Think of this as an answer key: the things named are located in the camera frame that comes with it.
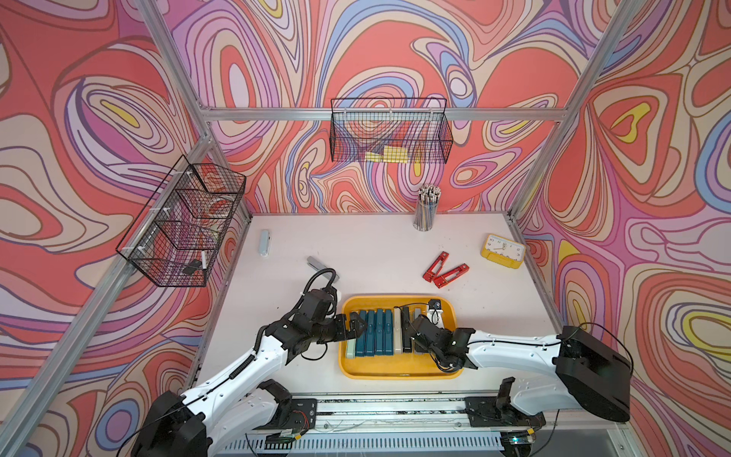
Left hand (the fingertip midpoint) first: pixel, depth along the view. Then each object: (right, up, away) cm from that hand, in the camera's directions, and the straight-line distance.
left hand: (358, 329), depth 79 cm
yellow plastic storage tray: (+12, -12, +3) cm, 17 cm away
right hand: (+20, -6, +7) cm, 22 cm away
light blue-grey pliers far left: (-38, +24, +29) cm, 53 cm away
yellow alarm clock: (+53, +21, +26) cm, 63 cm away
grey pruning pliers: (+18, +2, +10) cm, 21 cm away
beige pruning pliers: (+12, -2, +5) cm, 13 cm away
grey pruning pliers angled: (-15, +16, +22) cm, 31 cm away
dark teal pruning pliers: (+1, -6, +3) cm, 7 cm away
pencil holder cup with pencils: (+25, +37, +26) cm, 52 cm away
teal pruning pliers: (+9, -3, +5) cm, 11 cm away
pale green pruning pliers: (-2, -7, +3) cm, 8 cm away
